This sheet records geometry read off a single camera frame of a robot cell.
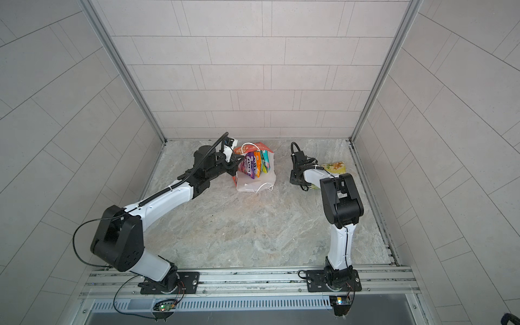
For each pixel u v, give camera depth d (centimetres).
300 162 81
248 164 94
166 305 64
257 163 94
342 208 52
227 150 72
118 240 42
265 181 91
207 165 64
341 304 68
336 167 100
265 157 94
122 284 71
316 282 71
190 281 71
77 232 42
